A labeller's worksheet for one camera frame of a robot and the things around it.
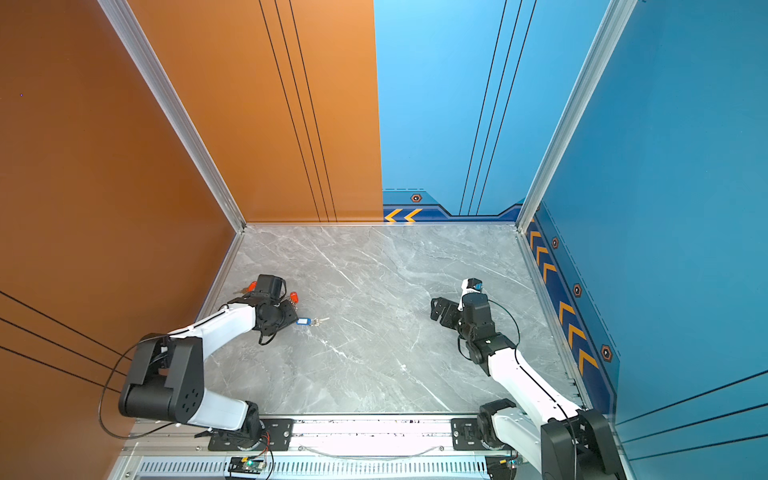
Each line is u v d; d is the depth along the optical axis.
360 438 0.75
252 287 1.03
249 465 0.71
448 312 0.76
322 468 0.70
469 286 0.77
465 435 0.72
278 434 0.74
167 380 0.88
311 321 0.94
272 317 0.75
